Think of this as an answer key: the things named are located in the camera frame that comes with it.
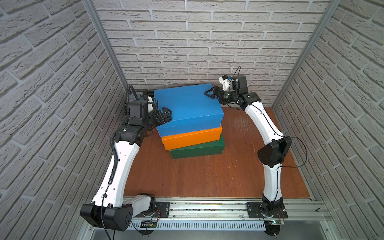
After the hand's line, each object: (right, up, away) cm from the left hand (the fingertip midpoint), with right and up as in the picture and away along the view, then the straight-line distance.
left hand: (168, 111), depth 70 cm
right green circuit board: (+51, -55, +1) cm, 75 cm away
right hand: (+21, +10, +11) cm, 26 cm away
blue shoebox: (+11, +1, 0) cm, 11 cm away
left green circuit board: (-10, -55, +1) cm, 56 cm away
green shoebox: (+23, -21, +15) cm, 35 cm away
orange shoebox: (+11, -14, +3) cm, 18 cm away
